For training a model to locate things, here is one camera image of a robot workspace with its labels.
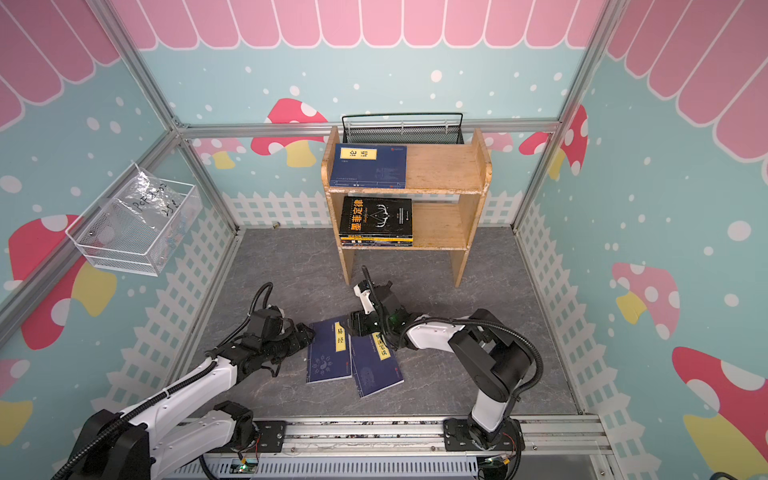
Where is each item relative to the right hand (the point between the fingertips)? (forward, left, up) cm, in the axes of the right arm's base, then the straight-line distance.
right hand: (346, 320), depth 87 cm
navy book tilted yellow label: (-11, -9, -7) cm, 15 cm away
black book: (+24, -9, +19) cm, 32 cm away
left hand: (-5, +12, -5) cm, 14 cm away
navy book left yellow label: (-7, +5, -7) cm, 11 cm away
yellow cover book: (+17, -9, +16) cm, 25 cm away
